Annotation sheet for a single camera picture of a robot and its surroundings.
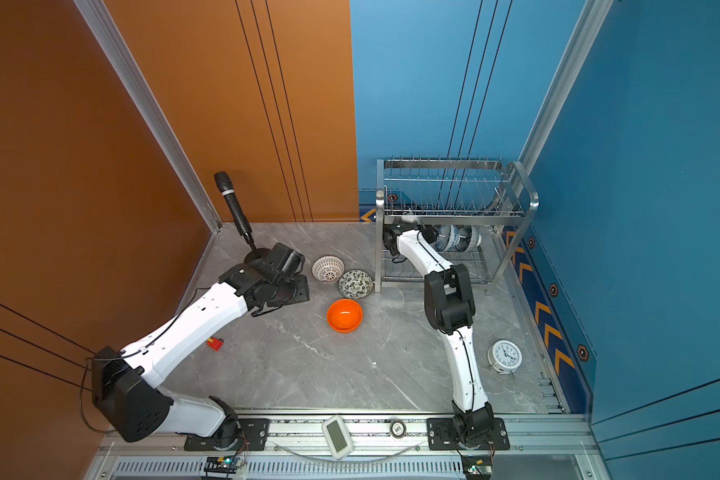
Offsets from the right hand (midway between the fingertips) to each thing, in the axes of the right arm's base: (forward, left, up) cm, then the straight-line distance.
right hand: (427, 238), depth 101 cm
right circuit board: (-62, -6, -13) cm, 64 cm away
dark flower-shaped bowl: (+1, -17, -2) cm, 17 cm away
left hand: (-24, +37, +6) cm, 44 cm away
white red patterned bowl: (-6, +34, -9) cm, 36 cm away
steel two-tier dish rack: (+8, -17, +4) cm, 19 cm away
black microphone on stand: (+4, +63, +20) cm, 66 cm away
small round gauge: (-56, +12, -6) cm, 57 cm away
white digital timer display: (-57, +27, -9) cm, 64 cm away
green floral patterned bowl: (-13, +25, -9) cm, 29 cm away
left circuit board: (-62, +54, -13) cm, 84 cm away
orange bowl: (-25, +27, -9) cm, 38 cm away
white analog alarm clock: (-37, -18, -9) cm, 43 cm away
